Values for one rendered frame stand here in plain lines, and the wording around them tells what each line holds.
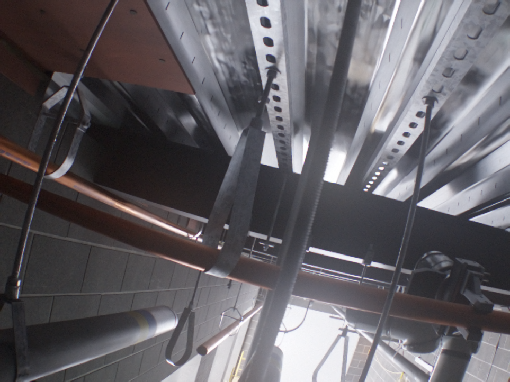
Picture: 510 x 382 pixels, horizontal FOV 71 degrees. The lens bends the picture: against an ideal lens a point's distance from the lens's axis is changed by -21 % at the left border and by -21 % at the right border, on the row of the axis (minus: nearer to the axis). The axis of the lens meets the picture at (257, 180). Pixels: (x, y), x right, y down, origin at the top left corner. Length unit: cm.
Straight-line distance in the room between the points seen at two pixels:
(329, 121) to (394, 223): 123
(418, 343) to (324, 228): 65
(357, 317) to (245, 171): 49
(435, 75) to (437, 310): 32
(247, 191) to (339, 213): 88
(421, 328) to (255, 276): 44
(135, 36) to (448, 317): 65
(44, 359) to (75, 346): 9
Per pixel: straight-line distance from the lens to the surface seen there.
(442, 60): 52
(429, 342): 92
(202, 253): 59
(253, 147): 60
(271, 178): 145
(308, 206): 22
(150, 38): 72
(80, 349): 64
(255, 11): 52
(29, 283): 132
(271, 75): 65
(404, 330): 92
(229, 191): 65
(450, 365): 143
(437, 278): 77
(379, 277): 330
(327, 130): 23
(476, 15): 44
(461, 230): 153
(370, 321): 95
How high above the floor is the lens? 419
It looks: 10 degrees up
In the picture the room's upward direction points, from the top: 16 degrees clockwise
